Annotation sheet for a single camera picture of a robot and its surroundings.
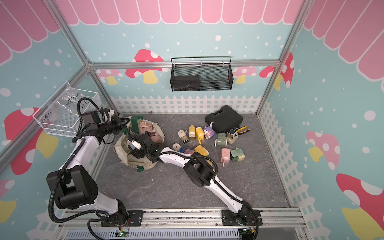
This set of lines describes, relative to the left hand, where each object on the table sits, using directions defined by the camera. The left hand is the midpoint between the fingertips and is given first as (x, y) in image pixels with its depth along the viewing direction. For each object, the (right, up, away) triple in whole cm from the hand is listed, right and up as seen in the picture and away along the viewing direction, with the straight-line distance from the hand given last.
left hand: (130, 121), depth 83 cm
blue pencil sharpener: (+25, -16, +8) cm, 31 cm away
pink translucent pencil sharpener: (+12, -10, +10) cm, 18 cm away
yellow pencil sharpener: (+41, -18, +11) cm, 46 cm away
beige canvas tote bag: (-1, -16, -5) cm, 17 cm away
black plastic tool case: (+58, +3, +30) cm, 66 cm away
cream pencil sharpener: (+28, -9, +16) cm, 33 cm away
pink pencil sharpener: (+4, -3, +10) cm, 11 cm away
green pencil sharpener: (+54, -12, +16) cm, 58 cm away
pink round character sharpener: (+33, -18, +8) cm, 39 cm away
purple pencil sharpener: (+45, -6, +17) cm, 49 cm away
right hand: (0, -14, +8) cm, 16 cm away
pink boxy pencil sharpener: (+55, -21, +6) cm, 59 cm away
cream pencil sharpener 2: (+61, -9, +14) cm, 63 cm away
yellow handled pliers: (+73, -3, +28) cm, 78 cm away
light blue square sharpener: (-3, -15, +9) cm, 18 cm away
